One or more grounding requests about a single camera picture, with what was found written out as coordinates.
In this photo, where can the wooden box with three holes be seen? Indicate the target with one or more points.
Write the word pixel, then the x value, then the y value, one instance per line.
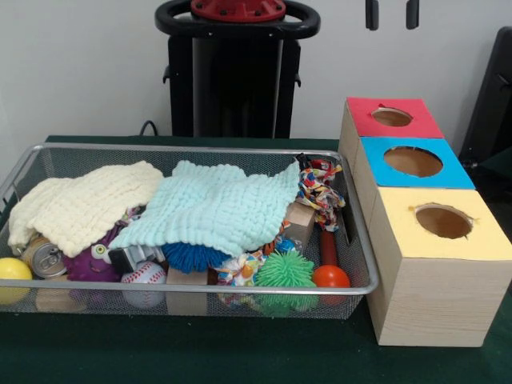
pixel 436 304

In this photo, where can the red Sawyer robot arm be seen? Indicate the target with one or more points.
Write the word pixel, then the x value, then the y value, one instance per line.
pixel 240 10

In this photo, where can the green cloth on side table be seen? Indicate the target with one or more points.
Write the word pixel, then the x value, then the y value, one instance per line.
pixel 498 176

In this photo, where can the white baseball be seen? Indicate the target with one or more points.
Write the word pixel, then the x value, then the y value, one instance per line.
pixel 146 274

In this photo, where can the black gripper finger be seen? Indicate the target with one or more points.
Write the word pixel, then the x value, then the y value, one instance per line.
pixel 412 14
pixel 371 14

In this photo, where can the black flat panel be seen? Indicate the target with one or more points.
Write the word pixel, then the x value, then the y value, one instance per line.
pixel 492 100

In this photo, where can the clear mesh bin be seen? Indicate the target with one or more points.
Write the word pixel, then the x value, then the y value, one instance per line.
pixel 100 160

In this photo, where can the dark green tablecloth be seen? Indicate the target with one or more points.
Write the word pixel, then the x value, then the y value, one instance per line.
pixel 240 352

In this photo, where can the green spiky ball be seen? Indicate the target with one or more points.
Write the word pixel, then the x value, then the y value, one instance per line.
pixel 284 270

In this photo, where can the drink can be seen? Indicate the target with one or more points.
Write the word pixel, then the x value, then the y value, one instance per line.
pixel 46 260

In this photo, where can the purple monster toy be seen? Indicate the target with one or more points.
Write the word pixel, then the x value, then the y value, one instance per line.
pixel 86 266

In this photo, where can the cream waffle cloth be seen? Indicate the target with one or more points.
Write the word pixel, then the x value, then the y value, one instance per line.
pixel 80 200

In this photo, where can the yellow ball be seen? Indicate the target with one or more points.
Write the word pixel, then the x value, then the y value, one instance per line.
pixel 14 270

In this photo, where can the blue spiky ball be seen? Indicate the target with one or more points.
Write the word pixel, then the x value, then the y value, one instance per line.
pixel 188 258

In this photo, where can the orange red ball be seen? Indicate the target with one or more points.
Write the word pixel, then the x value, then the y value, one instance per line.
pixel 330 277

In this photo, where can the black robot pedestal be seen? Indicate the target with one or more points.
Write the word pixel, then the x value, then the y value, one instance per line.
pixel 236 88

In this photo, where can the light blue waffle cloth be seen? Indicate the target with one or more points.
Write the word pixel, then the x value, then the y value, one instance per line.
pixel 216 208

